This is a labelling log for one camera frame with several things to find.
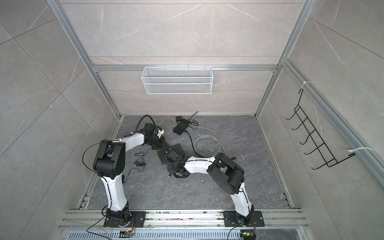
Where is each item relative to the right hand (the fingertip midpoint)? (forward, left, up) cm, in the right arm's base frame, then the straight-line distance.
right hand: (172, 164), depth 93 cm
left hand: (+13, +3, +3) cm, 14 cm away
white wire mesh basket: (+47, -4, +30) cm, 56 cm away
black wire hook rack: (-9, -71, +30) cm, 78 cm away
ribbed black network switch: (+27, -3, +3) cm, 27 cm away
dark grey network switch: (-6, -4, +23) cm, 24 cm away
